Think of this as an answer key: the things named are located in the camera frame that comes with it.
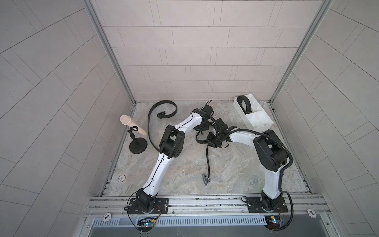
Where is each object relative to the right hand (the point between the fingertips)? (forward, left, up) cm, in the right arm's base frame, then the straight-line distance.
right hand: (204, 142), depth 94 cm
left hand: (+13, -2, -2) cm, 13 cm away
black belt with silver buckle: (-23, +2, +2) cm, 24 cm away
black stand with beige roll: (0, +41, +3) cm, 41 cm away
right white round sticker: (-40, -48, -2) cm, 63 cm away
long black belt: (+23, -32, +10) cm, 41 cm away
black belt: (+22, +29, +5) cm, 37 cm away
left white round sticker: (-37, +49, +1) cm, 61 cm away
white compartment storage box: (+12, -38, +4) cm, 40 cm away
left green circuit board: (-41, +31, +2) cm, 51 cm away
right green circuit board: (-43, -29, -3) cm, 51 cm away
